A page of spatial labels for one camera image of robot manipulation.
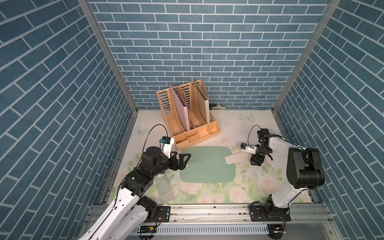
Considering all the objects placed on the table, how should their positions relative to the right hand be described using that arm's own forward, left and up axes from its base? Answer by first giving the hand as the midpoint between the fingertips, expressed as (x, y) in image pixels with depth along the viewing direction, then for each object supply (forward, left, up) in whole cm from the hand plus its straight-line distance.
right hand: (257, 157), depth 95 cm
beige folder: (+17, +36, +29) cm, 49 cm away
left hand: (-15, +42, +23) cm, 50 cm away
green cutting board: (-8, +32, 0) cm, 33 cm away
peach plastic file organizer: (+12, +38, +10) cm, 41 cm away
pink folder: (+10, +47, +30) cm, 57 cm away
